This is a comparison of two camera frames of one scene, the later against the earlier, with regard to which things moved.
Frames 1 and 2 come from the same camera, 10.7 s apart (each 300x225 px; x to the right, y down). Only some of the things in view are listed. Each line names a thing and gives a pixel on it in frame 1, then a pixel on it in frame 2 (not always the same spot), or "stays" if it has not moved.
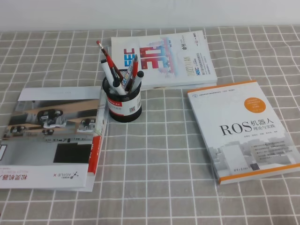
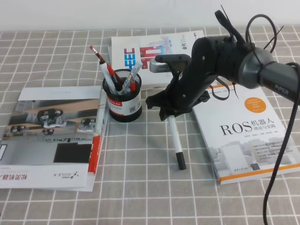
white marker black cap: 137,81 to 177,143
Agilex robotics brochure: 48,139 stays
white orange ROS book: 245,140 stays
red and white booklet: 97,142 stays
